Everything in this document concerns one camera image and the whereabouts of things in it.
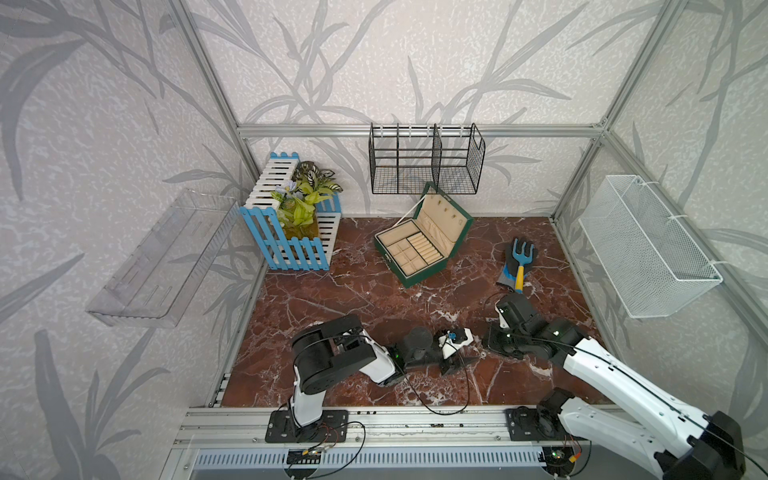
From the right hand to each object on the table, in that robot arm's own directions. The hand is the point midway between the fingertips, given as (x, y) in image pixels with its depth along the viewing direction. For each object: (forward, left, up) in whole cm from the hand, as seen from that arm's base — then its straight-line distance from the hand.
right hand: (478, 339), depth 79 cm
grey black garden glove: (+25, -16, -9) cm, 31 cm away
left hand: (-2, +2, -2) cm, 4 cm away
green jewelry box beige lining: (+37, +12, -4) cm, 39 cm away
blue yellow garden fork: (+32, -22, -8) cm, 40 cm away
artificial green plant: (+36, +52, +17) cm, 66 cm away
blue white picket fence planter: (+30, +61, +18) cm, 70 cm away
